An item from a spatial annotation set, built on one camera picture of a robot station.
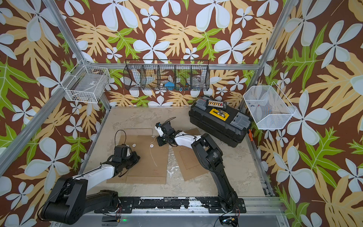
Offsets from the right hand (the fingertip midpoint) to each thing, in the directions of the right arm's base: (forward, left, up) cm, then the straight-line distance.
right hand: (157, 138), depth 98 cm
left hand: (-12, +10, -1) cm, 15 cm away
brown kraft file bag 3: (-19, -22, -3) cm, 29 cm away
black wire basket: (+35, -7, +29) cm, 46 cm away
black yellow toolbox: (+6, -39, +14) cm, 41 cm away
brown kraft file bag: (-20, +2, -3) cm, 20 cm away
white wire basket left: (+19, +41, +33) cm, 56 cm away
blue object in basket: (+25, -9, +27) cm, 38 cm away
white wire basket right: (+7, -70, +24) cm, 74 cm away
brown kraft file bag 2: (-29, +16, +5) cm, 33 cm away
